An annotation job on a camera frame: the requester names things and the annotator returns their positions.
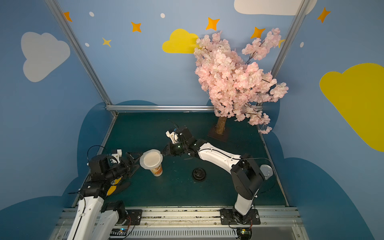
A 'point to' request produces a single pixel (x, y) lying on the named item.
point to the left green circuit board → (119, 232)
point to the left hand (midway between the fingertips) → (142, 157)
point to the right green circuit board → (244, 233)
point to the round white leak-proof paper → (151, 159)
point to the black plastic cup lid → (198, 174)
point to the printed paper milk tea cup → (158, 171)
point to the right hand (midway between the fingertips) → (163, 151)
